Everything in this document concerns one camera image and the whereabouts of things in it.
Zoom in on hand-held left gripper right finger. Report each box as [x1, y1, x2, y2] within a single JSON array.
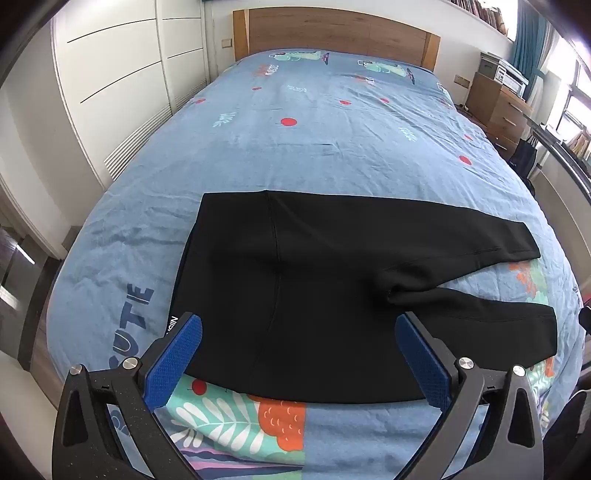
[[394, 311, 544, 480]]

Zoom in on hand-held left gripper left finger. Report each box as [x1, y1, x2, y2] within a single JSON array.
[[52, 312, 204, 480]]

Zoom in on black pants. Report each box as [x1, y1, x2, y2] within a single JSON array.
[[167, 190, 558, 403]]

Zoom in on black bag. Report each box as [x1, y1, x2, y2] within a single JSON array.
[[509, 136, 541, 178]]

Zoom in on blue printed bed sheet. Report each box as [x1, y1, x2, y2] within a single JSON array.
[[46, 48, 587, 480]]

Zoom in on wooden dresser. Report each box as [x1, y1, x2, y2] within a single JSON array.
[[464, 72, 535, 160]]

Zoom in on window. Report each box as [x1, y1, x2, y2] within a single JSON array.
[[549, 55, 591, 155]]

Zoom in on grey printer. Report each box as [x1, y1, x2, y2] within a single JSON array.
[[477, 52, 530, 97]]

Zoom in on white wardrobe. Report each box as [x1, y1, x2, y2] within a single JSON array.
[[51, 0, 214, 185]]

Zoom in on teal curtain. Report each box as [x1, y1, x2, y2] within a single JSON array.
[[510, 0, 555, 100]]

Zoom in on wooden headboard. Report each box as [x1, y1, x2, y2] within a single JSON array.
[[232, 7, 441, 72]]

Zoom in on row of books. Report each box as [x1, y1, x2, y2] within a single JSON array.
[[462, 0, 520, 38]]

